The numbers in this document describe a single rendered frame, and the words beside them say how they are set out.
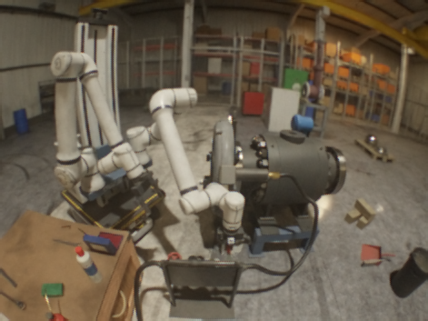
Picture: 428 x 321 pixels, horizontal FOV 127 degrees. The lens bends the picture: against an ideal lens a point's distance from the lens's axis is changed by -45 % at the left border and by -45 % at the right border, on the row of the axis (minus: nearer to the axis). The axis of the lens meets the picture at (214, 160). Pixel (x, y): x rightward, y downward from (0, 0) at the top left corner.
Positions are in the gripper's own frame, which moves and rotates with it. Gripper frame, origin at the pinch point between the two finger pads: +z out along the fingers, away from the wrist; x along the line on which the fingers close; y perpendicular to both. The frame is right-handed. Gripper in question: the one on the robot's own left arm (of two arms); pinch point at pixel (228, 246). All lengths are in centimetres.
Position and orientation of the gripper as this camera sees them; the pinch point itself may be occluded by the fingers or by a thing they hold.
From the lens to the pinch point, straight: 106.8
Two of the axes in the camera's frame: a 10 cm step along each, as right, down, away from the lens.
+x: 10.0, 0.3, 0.3
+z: -0.4, 9.1, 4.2
